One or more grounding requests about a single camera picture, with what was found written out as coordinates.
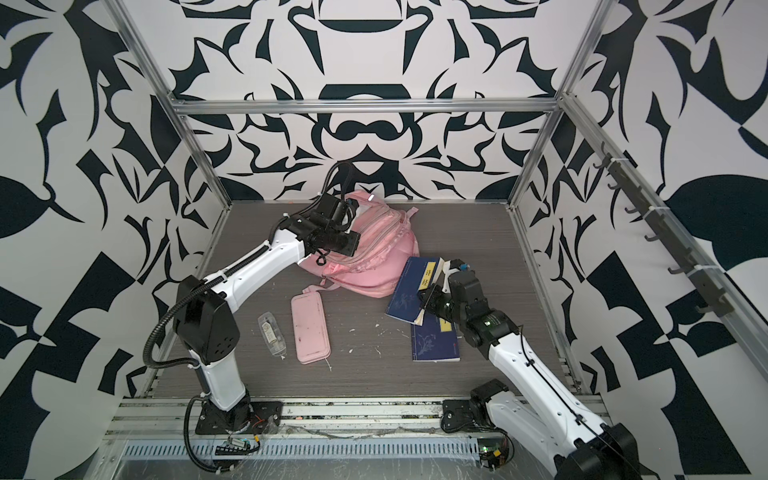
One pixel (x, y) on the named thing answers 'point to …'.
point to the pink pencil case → (309, 327)
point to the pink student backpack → (388, 246)
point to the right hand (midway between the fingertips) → (417, 291)
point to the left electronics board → (235, 446)
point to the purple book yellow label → (435, 341)
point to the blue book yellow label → (405, 304)
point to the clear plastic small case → (272, 334)
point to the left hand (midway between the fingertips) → (356, 235)
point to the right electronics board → (493, 452)
